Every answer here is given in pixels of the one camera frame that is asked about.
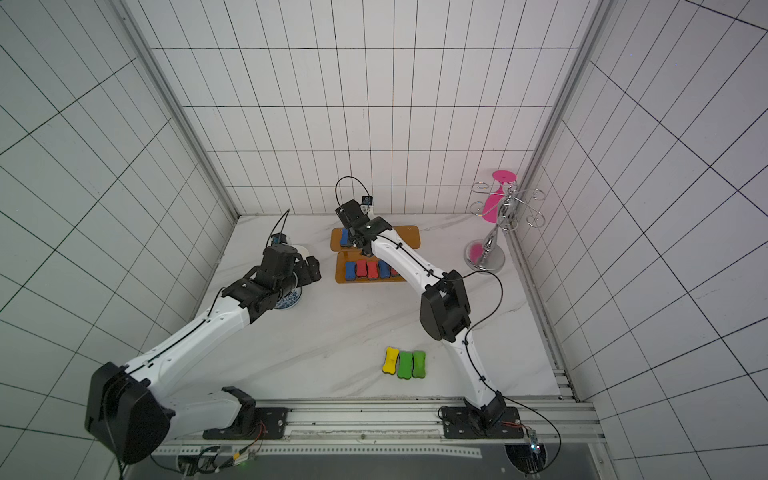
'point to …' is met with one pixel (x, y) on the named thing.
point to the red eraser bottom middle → (372, 270)
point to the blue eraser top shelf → (344, 236)
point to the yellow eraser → (390, 361)
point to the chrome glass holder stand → (485, 255)
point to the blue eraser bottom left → (350, 271)
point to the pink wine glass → (491, 206)
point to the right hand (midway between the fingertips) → (352, 234)
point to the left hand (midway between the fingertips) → (303, 271)
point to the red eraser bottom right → (393, 272)
